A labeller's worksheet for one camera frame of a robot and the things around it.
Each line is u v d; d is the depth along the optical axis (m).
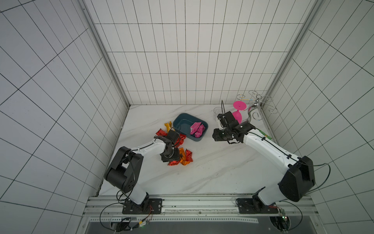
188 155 0.87
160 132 0.99
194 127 1.00
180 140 0.95
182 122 1.09
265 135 1.00
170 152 0.77
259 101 0.81
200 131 0.98
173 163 0.85
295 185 0.41
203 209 0.73
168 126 1.01
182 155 0.90
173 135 0.74
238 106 0.81
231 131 0.60
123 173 0.45
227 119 0.63
